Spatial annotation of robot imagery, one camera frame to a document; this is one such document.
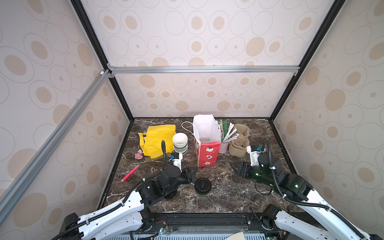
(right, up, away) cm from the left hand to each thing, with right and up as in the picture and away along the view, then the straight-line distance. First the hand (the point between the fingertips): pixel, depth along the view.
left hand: (199, 170), depth 71 cm
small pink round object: (-38, +3, +25) cm, 46 cm away
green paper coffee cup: (+2, -16, +8) cm, 18 cm away
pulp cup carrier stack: (+23, +10, +16) cm, 30 cm away
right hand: (+19, +3, -1) cm, 19 cm away
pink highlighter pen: (-41, -7, +19) cm, 46 cm away
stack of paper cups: (-11, +12, +14) cm, 22 cm away
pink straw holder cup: (+17, +8, +24) cm, 31 cm away
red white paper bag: (+7, +13, +34) cm, 37 cm away
